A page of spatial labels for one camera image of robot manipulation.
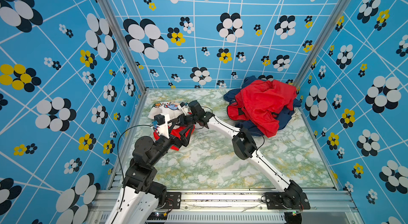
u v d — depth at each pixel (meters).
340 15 0.80
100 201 0.75
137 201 0.47
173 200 0.73
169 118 0.56
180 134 0.57
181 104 0.95
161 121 0.55
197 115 0.85
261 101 0.83
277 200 0.73
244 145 0.70
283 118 0.93
